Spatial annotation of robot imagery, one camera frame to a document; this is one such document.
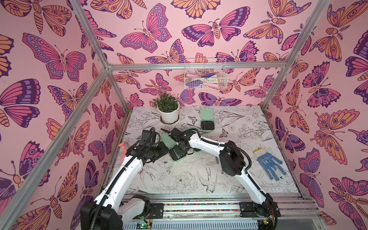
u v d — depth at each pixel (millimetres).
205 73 950
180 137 723
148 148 580
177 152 854
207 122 1097
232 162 581
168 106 995
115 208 407
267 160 901
